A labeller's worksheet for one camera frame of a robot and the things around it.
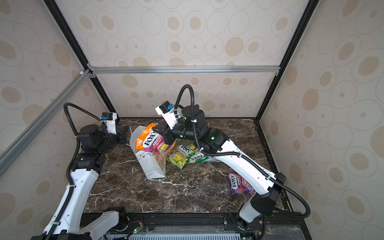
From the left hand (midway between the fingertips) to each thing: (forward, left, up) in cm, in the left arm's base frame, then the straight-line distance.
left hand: (130, 124), depth 70 cm
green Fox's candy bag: (0, -32, -32) cm, 45 cm away
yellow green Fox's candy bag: (-1, -20, -31) cm, 37 cm away
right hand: (-9, -15, +8) cm, 19 cm away
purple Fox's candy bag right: (-18, -55, -31) cm, 66 cm away
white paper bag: (-10, -7, -23) cm, 26 cm away
